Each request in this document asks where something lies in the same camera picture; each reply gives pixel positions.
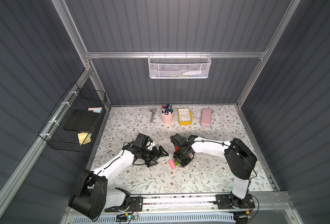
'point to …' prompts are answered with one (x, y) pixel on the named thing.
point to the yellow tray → (185, 116)
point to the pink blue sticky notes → (95, 109)
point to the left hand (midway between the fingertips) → (165, 160)
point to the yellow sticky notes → (84, 137)
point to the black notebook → (82, 120)
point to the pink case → (206, 117)
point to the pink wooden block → (172, 164)
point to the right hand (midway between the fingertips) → (174, 164)
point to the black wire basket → (53, 132)
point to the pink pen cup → (167, 114)
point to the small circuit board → (127, 217)
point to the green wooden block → (176, 163)
